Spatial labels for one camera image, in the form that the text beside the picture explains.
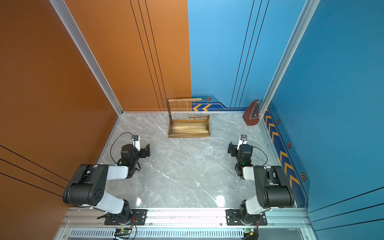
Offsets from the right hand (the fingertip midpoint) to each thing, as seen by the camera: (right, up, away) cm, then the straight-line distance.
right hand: (238, 143), depth 94 cm
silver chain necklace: (-33, +16, +15) cm, 39 cm away
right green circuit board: (-2, -40, -22) cm, 45 cm away
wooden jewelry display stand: (-27, +10, +18) cm, 34 cm away
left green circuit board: (-62, -41, -22) cm, 77 cm away
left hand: (-62, 0, +1) cm, 62 cm away
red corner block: (+13, +18, +14) cm, 26 cm away
